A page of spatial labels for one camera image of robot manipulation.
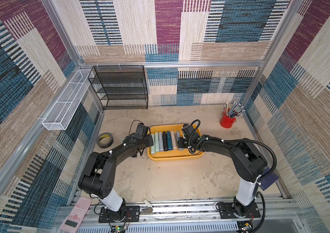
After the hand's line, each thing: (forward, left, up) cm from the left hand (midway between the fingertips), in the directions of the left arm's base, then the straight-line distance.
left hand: (151, 140), depth 95 cm
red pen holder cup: (+14, -53, 0) cm, 55 cm away
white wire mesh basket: (-3, +42, +28) cm, 50 cm away
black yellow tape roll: (-1, +30, -4) cm, 30 cm away
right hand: (-1, -20, -3) cm, 20 cm away
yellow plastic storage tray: (-8, -13, -6) cm, 16 cm away
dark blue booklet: (-25, -67, -5) cm, 71 cm away
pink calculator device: (-40, +35, -5) cm, 54 cm away
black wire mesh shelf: (+39, +24, +13) cm, 47 cm away
